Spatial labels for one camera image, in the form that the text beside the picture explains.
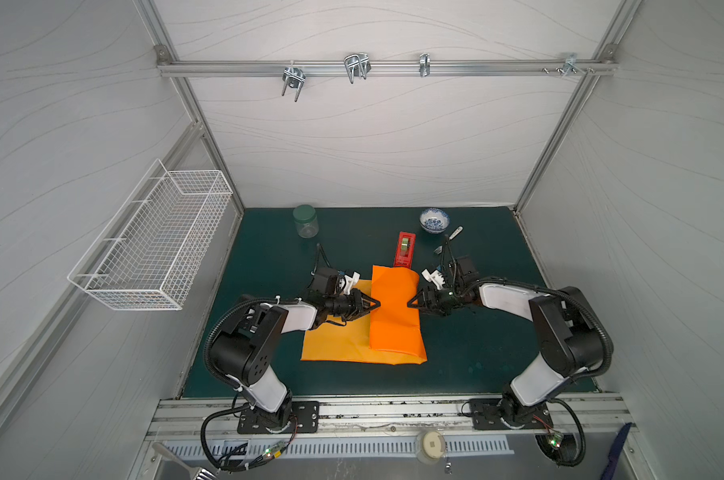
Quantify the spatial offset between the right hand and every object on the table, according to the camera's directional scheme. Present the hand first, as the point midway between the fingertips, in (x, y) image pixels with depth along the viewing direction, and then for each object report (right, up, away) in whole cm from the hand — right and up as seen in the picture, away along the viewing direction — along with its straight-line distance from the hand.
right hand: (418, 301), depth 90 cm
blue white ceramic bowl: (+10, +26, +25) cm, 38 cm away
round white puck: (-2, -24, -29) cm, 37 cm away
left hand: (-11, 0, -3) cm, 12 cm away
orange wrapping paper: (-10, -7, -10) cm, 15 cm away
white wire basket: (-66, +16, -21) cm, 71 cm away
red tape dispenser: (-3, +15, +12) cm, 19 cm away
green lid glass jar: (-38, +27, +17) cm, 49 cm away
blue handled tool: (+44, -31, -19) cm, 58 cm away
